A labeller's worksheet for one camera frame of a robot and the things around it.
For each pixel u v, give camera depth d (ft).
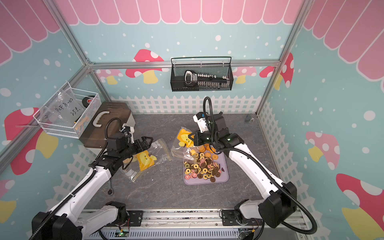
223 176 2.88
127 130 2.34
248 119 3.81
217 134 1.82
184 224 2.42
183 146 2.46
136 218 2.43
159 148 3.16
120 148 2.03
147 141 2.38
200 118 2.13
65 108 2.25
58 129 2.12
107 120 3.09
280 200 1.27
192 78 2.92
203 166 2.87
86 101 2.64
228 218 2.42
